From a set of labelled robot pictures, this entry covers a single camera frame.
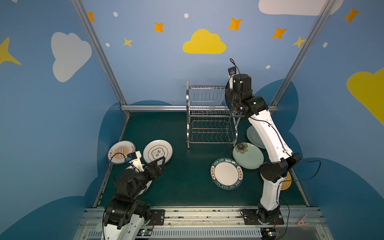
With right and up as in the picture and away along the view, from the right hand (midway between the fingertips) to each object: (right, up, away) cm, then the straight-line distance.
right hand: (239, 84), depth 74 cm
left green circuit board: (-47, -72, -4) cm, 86 cm away
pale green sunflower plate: (+14, -41, +26) cm, 51 cm away
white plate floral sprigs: (-42, -46, -14) cm, 64 cm away
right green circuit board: (+13, -73, -3) cm, 75 cm away
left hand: (-38, -37, -6) cm, 53 cm away
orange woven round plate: (+30, -55, +10) cm, 63 cm away
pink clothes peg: (+31, -69, -1) cm, 76 cm away
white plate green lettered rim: (-2, -51, +18) cm, 54 cm away
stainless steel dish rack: (-11, -17, +37) cm, 42 cm away
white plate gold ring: (-48, -37, +25) cm, 66 cm away
